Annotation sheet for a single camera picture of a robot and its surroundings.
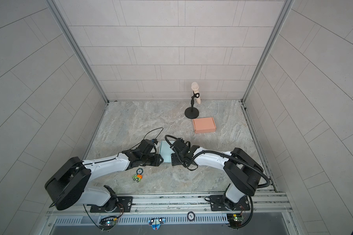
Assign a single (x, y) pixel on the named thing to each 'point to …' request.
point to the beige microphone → (195, 86)
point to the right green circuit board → (235, 220)
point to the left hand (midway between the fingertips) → (166, 159)
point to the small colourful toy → (138, 177)
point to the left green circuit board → (108, 223)
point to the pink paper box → (204, 125)
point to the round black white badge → (190, 216)
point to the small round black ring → (139, 168)
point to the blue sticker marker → (156, 223)
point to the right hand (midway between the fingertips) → (175, 162)
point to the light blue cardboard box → (165, 151)
